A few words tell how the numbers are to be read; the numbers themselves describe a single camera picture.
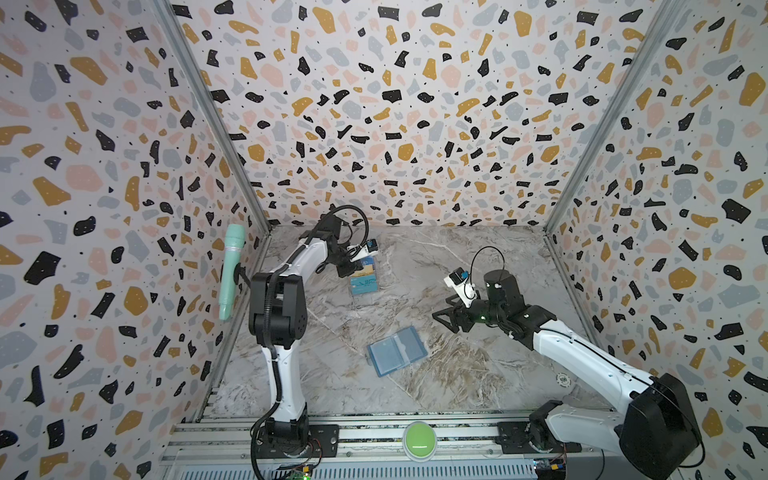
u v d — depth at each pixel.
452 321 0.71
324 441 0.74
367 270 1.02
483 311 0.70
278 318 0.56
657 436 0.40
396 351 0.88
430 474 0.70
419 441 0.73
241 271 0.75
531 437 0.70
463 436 0.76
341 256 0.86
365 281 1.01
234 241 0.73
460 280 0.70
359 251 0.86
